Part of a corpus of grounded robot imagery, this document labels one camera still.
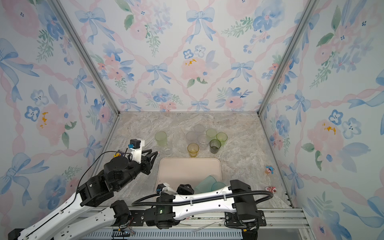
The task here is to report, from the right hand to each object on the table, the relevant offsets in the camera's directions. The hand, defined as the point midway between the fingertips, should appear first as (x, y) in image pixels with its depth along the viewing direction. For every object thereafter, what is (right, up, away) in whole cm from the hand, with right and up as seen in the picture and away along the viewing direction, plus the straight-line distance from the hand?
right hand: (186, 191), depth 68 cm
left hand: (-13, +19, -3) cm, 24 cm away
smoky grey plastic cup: (+17, +18, +31) cm, 40 cm away
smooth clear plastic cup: (+10, +21, +31) cm, 39 cm away
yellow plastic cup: (+3, +16, +29) cm, 33 cm away
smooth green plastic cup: (+23, +23, +34) cm, 47 cm away
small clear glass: (-14, +14, +29) cm, 35 cm away
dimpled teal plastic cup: (+15, 0, +6) cm, 17 cm away
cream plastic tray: (-8, +2, +24) cm, 25 cm away
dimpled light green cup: (+15, +25, +30) cm, 41 cm away
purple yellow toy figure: (-44, +13, +24) cm, 52 cm away
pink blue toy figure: (+46, +6, +16) cm, 49 cm away
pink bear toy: (+45, -3, +11) cm, 46 cm away
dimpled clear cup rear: (+7, +29, +36) cm, 47 cm away
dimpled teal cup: (+10, -2, +12) cm, 16 cm away
